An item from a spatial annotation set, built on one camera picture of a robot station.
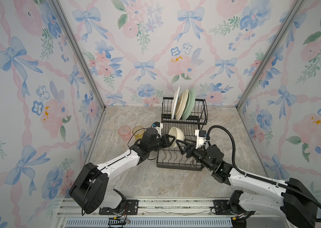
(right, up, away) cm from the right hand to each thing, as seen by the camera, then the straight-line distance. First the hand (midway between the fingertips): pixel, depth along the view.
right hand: (179, 140), depth 73 cm
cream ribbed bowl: (-1, +3, -2) cm, 4 cm away
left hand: (-2, 0, +7) cm, 7 cm away
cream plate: (+1, +18, +1) cm, 19 cm away
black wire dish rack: (+3, +11, +10) cm, 15 cm away
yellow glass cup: (-21, +4, 0) cm, 22 cm away
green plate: (+6, +19, +3) cm, 20 cm away
